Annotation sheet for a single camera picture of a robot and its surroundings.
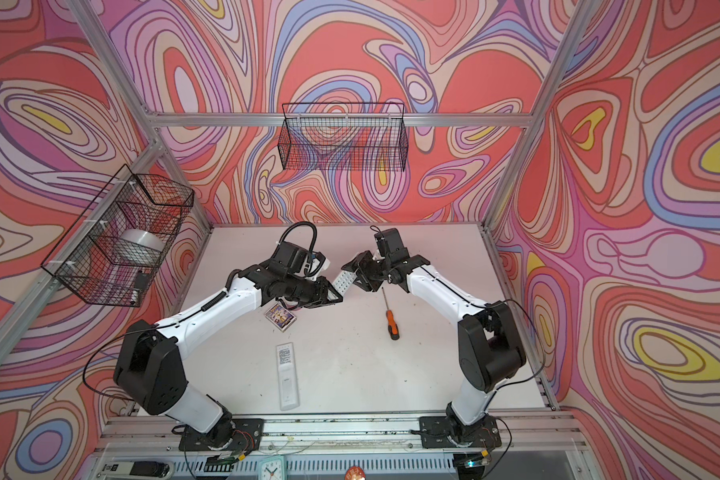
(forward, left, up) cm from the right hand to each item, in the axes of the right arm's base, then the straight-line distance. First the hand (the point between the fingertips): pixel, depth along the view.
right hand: (346, 277), depth 84 cm
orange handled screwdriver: (-9, -14, -15) cm, 22 cm away
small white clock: (-43, +18, -14) cm, 48 cm away
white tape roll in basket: (-1, +48, +18) cm, 51 cm away
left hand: (-7, +1, +1) cm, 7 cm away
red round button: (-44, -2, -17) cm, 47 cm away
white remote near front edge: (-27, +16, -15) cm, 35 cm away
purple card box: (-4, +22, -15) cm, 27 cm away
